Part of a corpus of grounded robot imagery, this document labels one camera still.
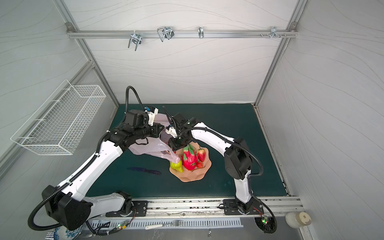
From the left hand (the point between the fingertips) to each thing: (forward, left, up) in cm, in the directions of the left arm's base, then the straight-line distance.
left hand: (165, 124), depth 76 cm
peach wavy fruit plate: (-18, -12, -23) cm, 32 cm away
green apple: (-15, -6, -18) cm, 24 cm away
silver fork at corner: (-46, +49, -24) cm, 72 cm away
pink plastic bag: (-11, +2, -3) cm, 12 cm away
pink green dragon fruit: (-11, -13, -17) cm, 24 cm away
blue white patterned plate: (-45, +43, -22) cm, 66 cm away
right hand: (-5, -4, -12) cm, 14 cm away
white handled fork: (-40, -7, -25) cm, 48 cm away
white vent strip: (-41, +5, -26) cm, 48 cm away
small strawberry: (-8, -19, -19) cm, 28 cm away
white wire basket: (-6, +48, +6) cm, 49 cm away
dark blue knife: (-15, +16, -24) cm, 33 cm away
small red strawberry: (-12, -18, -22) cm, 31 cm away
